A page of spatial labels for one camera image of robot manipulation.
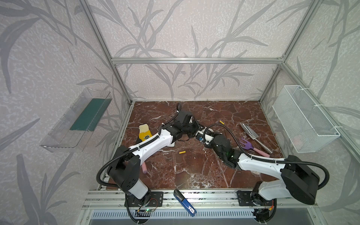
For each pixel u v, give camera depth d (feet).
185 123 2.15
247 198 2.40
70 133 2.08
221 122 3.51
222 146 1.99
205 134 2.19
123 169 1.41
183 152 2.99
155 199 2.37
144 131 3.25
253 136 3.23
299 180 1.39
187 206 2.23
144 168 2.65
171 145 3.06
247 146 3.08
